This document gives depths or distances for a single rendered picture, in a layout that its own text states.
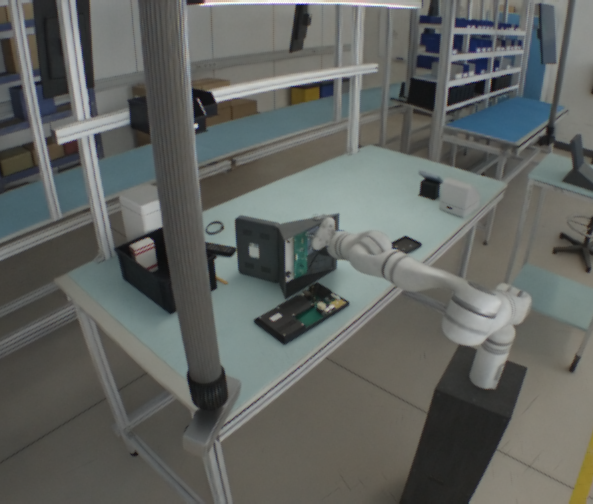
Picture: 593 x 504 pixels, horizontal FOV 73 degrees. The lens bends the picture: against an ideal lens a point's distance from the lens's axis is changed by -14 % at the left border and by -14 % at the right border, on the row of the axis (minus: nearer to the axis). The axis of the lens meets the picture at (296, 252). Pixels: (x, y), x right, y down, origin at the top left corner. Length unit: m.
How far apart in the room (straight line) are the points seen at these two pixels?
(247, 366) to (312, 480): 1.05
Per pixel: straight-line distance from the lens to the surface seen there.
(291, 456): 2.22
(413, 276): 0.93
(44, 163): 2.29
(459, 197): 2.00
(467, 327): 0.84
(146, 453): 2.09
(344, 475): 2.17
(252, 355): 1.22
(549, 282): 3.14
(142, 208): 1.59
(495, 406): 1.40
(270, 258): 1.44
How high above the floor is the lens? 1.84
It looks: 30 degrees down
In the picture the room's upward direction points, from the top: straight up
